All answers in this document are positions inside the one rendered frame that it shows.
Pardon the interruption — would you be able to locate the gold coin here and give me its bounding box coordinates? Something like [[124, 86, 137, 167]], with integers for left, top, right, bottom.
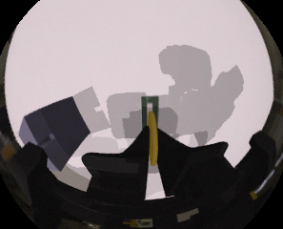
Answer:
[[148, 111, 157, 165]]

